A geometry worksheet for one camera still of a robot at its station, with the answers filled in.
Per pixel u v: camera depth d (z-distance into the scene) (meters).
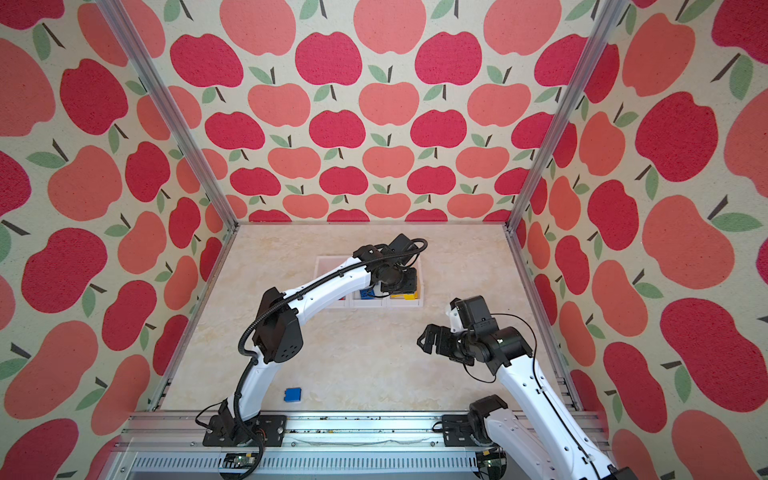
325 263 1.04
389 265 0.65
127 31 0.72
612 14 0.69
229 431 0.64
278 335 0.54
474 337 0.65
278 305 0.52
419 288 0.80
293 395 0.82
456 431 0.73
